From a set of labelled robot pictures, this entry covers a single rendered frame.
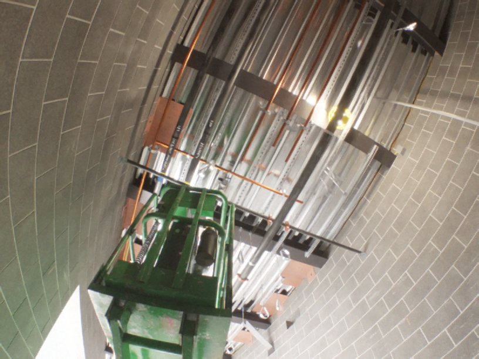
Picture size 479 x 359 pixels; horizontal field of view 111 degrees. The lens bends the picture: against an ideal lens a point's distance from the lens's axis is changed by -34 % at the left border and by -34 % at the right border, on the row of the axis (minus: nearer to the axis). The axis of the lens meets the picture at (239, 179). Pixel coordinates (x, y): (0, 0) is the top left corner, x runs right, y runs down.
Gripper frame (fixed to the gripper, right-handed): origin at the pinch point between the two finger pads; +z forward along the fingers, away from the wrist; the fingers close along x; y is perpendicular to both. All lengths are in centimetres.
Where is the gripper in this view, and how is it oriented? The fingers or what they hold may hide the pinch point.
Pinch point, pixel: (229, 172)
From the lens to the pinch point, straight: 282.3
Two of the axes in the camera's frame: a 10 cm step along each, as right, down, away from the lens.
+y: 9.1, 3.8, 1.6
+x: -1.1, 5.8, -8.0
